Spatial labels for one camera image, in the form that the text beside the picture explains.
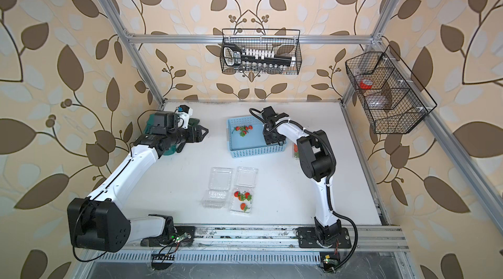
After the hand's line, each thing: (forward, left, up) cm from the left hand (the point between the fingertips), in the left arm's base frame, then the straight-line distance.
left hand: (197, 128), depth 82 cm
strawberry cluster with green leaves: (+15, -18, -20) cm, 30 cm away
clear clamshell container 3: (-14, -8, -23) cm, 28 cm away
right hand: (+8, -34, -19) cm, 40 cm away
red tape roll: (+14, -71, +13) cm, 74 cm away
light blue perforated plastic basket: (+9, -20, -20) cm, 29 cm away
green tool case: (+15, +33, -17) cm, 41 cm away
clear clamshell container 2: (-13, -21, -21) cm, 32 cm away
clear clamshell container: (-1, -43, -19) cm, 47 cm away
